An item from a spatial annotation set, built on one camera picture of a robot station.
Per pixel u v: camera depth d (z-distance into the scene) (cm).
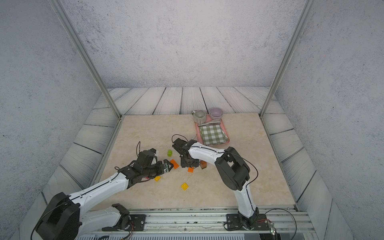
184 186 85
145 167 66
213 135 108
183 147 69
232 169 51
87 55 87
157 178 77
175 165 94
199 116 117
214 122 111
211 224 74
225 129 111
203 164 82
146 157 65
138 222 73
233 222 73
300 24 76
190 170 91
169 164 77
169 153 99
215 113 119
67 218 40
